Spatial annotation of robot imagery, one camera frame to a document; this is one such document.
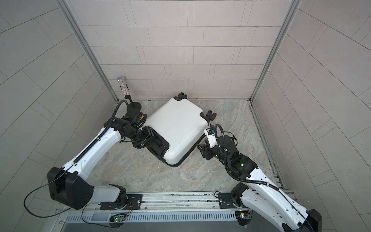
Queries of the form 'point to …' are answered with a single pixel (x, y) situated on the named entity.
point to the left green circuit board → (118, 218)
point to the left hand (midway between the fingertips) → (157, 138)
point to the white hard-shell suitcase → (178, 125)
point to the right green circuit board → (244, 217)
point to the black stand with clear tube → (134, 105)
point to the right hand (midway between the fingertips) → (200, 144)
